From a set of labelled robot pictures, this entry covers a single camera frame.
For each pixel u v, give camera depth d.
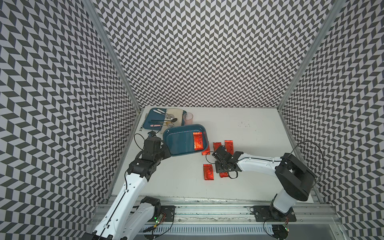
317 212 0.76
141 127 1.08
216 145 0.96
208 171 0.86
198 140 0.86
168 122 1.11
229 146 0.96
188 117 1.09
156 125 1.09
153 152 0.56
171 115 1.16
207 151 0.94
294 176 0.46
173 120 1.10
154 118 1.13
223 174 0.85
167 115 1.15
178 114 1.15
